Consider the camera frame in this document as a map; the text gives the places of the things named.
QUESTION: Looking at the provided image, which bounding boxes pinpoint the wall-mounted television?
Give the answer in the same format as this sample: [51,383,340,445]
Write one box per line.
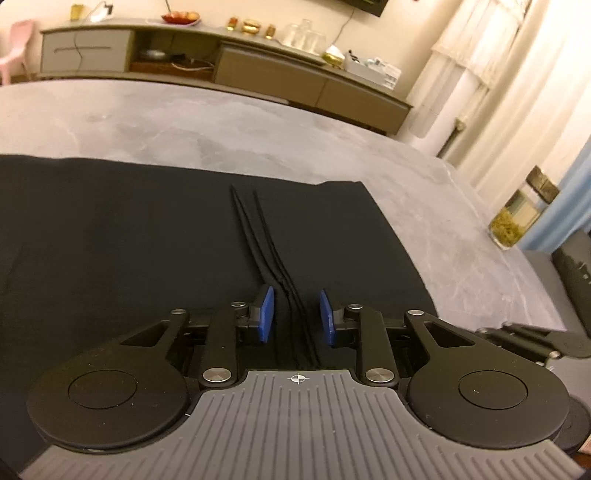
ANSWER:
[344,0,389,18]

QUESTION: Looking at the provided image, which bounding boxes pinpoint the red plate of fruit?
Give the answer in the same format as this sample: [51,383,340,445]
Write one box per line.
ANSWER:
[161,10,203,27]

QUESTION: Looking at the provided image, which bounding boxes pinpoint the white standing air conditioner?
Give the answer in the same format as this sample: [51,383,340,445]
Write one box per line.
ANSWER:
[409,48,468,140]

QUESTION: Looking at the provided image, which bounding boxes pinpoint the black pants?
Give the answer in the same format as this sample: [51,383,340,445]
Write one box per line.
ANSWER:
[0,154,437,462]

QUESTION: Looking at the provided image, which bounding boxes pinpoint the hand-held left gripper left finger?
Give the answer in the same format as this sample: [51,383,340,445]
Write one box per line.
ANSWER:
[119,285,276,388]

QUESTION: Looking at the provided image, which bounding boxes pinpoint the long grey-brown TV cabinet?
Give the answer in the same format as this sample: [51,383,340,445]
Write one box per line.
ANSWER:
[38,18,414,136]

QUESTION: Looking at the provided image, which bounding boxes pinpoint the pink plastic chair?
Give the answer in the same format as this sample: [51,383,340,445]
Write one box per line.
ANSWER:
[0,19,37,86]

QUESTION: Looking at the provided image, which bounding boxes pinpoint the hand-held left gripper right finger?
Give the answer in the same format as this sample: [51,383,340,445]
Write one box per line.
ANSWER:
[320,289,477,387]

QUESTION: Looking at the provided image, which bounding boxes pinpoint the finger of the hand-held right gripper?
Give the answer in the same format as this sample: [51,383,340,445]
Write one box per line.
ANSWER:
[475,323,562,365]

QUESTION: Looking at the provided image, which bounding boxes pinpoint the clear glasses on tray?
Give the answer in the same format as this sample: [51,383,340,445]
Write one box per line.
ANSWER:
[279,18,324,55]

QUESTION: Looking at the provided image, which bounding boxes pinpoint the white curtain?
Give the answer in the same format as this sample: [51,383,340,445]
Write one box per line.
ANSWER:
[406,0,591,241]

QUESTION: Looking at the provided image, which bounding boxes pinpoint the white storage box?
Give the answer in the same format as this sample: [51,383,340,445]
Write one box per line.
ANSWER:
[344,51,402,89]

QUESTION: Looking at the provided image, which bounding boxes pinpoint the glass jar with tea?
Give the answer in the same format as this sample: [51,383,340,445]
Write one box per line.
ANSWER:
[488,166,561,251]

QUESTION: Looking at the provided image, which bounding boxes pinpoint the power strip cable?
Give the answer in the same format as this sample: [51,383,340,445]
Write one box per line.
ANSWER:
[73,21,93,71]

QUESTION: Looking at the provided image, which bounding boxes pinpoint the light blue curtain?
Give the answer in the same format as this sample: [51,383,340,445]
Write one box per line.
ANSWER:
[522,138,591,253]

